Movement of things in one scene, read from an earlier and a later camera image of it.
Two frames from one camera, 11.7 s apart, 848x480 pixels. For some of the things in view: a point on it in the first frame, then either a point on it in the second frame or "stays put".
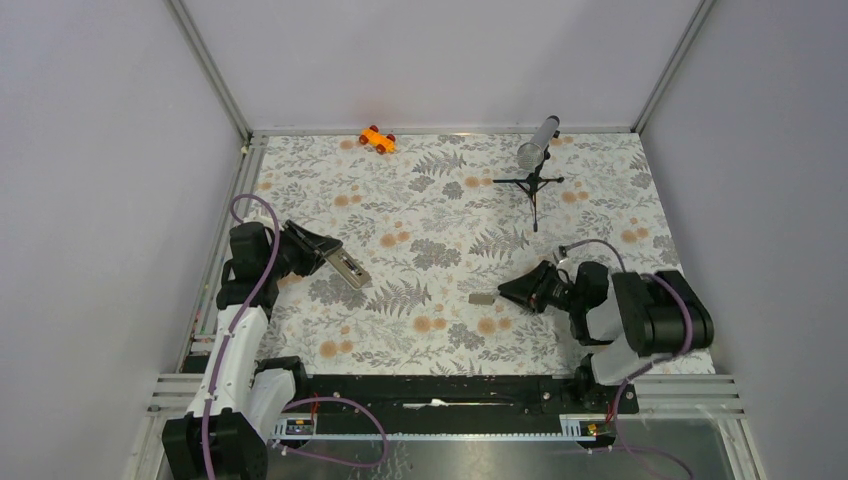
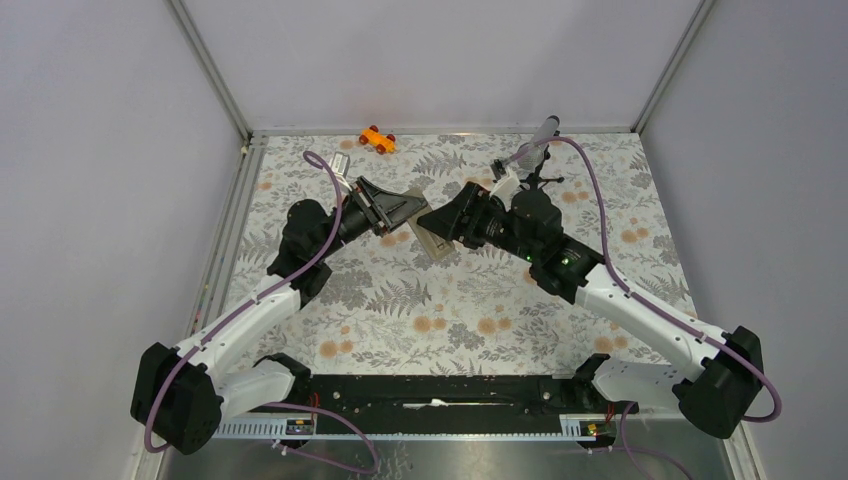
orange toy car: x=382 y=143 stays put
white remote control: x=349 y=268 to x=436 y=245
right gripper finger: x=521 y=290 to x=453 y=217
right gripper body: x=552 y=291 to x=489 y=224
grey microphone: x=531 y=155 stays put
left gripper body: x=292 y=258 to x=369 y=209
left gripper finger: x=316 y=245 to x=394 y=207
